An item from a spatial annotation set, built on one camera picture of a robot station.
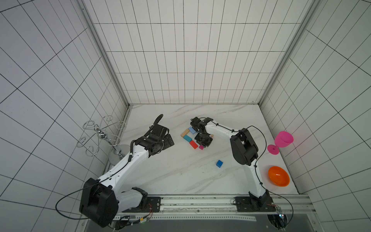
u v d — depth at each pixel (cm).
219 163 85
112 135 104
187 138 99
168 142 74
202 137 82
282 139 81
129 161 47
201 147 92
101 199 38
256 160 58
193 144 95
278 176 80
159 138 61
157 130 63
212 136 85
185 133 100
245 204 73
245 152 55
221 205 74
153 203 73
